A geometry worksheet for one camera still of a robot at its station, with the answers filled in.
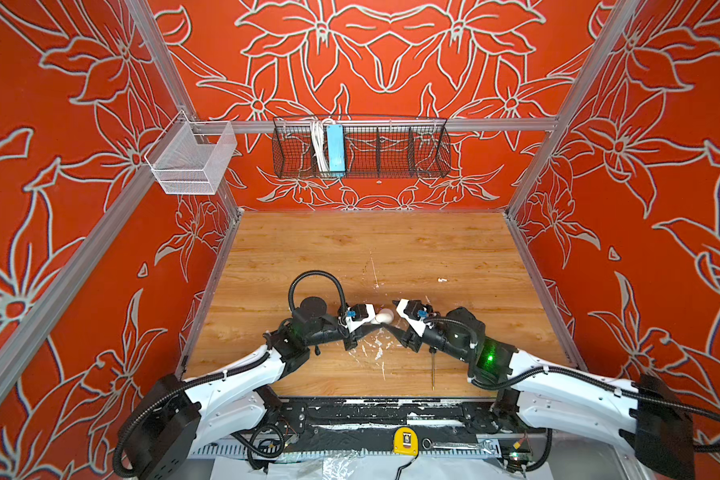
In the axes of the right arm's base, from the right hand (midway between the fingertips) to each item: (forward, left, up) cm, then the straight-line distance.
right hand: (387, 309), depth 71 cm
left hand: (-1, +2, -2) cm, 3 cm away
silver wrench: (-26, -9, -20) cm, 33 cm away
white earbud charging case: (-2, +1, 0) cm, 2 cm away
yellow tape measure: (-25, -3, -17) cm, 31 cm away
